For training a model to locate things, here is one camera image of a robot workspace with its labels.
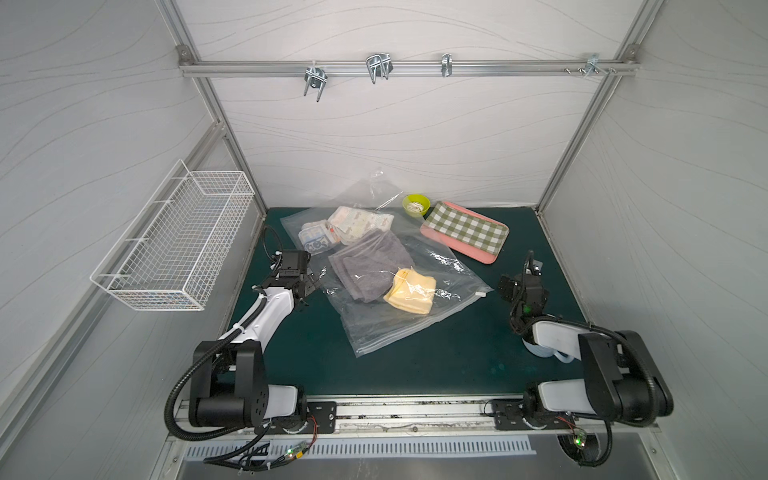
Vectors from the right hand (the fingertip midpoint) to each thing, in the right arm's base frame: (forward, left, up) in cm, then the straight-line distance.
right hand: (525, 279), depth 91 cm
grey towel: (+3, +49, -1) cm, 50 cm away
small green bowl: (+36, +34, -4) cm, 49 cm away
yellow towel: (-5, +35, -1) cm, 36 cm away
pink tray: (+18, +18, -6) cm, 26 cm away
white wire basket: (-11, +92, +25) cm, 96 cm away
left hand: (-7, +70, +2) cm, 70 cm away
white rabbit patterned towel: (+24, +59, -3) cm, 64 cm away
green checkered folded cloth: (+24, +9, -6) cm, 26 cm away
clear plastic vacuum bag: (-18, +47, +2) cm, 51 cm away
